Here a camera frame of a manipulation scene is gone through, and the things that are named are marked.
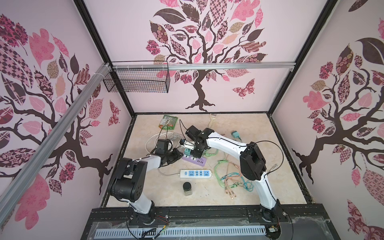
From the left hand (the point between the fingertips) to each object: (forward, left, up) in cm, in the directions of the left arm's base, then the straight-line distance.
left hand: (183, 156), depth 93 cm
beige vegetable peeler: (+36, -22, -2) cm, 42 cm away
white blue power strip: (-12, -7, +1) cm, 14 cm away
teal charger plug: (0, -3, +5) cm, 6 cm away
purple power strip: (-4, -12, +1) cm, 12 cm away
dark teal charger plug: (+17, -37, +1) cm, 41 cm away
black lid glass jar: (-22, -3, +7) cm, 23 cm away
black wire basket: (+41, +29, +31) cm, 59 cm away
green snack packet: (+30, +14, -2) cm, 33 cm away
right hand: (+2, -7, +4) cm, 9 cm away
